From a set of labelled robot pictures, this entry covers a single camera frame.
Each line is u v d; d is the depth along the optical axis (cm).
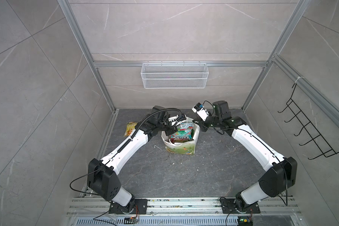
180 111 56
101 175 41
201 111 67
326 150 58
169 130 68
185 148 80
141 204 74
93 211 73
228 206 73
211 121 67
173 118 68
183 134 82
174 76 101
